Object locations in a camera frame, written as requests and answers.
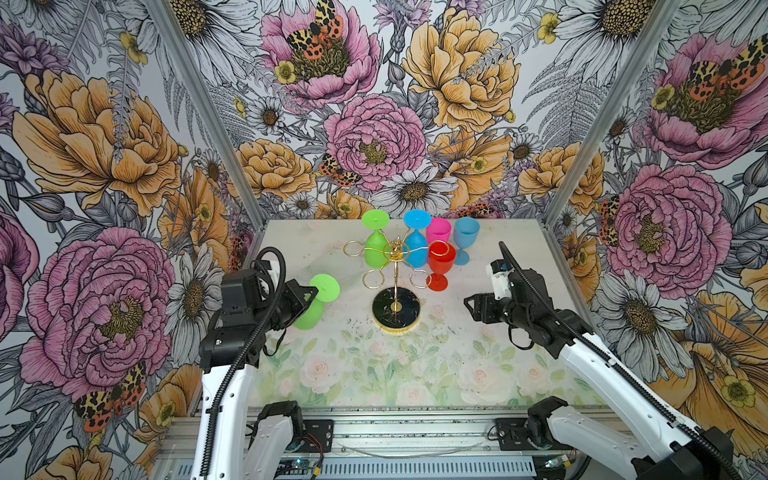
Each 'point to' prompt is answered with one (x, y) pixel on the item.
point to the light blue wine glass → (465, 233)
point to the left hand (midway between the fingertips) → (320, 301)
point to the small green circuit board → (299, 463)
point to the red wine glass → (441, 256)
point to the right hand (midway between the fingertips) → (477, 310)
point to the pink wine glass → (439, 229)
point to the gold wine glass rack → (396, 308)
